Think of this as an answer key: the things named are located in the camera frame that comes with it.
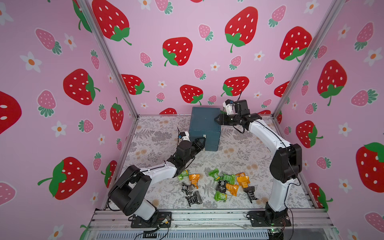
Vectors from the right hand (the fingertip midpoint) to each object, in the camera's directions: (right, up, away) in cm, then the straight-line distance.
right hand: (221, 118), depth 91 cm
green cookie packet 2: (-4, -33, -2) cm, 34 cm away
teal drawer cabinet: (-11, -4, -5) cm, 13 cm away
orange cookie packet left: (-17, -37, -3) cm, 40 cm away
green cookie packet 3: (+5, -36, -3) cm, 37 cm away
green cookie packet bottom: (-3, -43, -10) cm, 45 cm away
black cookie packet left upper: (-20, -40, -9) cm, 46 cm away
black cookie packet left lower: (-16, -45, -11) cm, 48 cm away
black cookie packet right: (+15, -42, -7) cm, 45 cm away
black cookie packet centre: (-1, -39, -7) cm, 40 cm away
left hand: (-10, -13, -6) cm, 17 cm away
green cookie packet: (-23, -33, -2) cm, 41 cm away
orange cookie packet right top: (+12, -37, -5) cm, 39 cm away
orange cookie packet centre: (+6, -41, -7) cm, 42 cm away
